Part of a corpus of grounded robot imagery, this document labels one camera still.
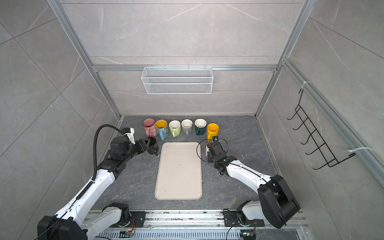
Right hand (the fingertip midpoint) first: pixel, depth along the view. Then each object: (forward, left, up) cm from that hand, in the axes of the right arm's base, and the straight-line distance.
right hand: (213, 150), depth 90 cm
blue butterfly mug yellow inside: (+21, +35, 0) cm, 40 cm away
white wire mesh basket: (+43, +22, +22) cm, 53 cm away
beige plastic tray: (-12, +21, -8) cm, 26 cm away
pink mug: (+17, +41, +1) cm, 45 cm away
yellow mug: (+16, -1, -1) cm, 17 cm away
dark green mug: (+22, +7, -1) cm, 23 cm away
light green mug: (+22, +25, -2) cm, 34 cm away
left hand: (+1, +38, +14) cm, 40 cm away
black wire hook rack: (-11, -45, +23) cm, 52 cm away
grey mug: (+22, +17, -1) cm, 28 cm away
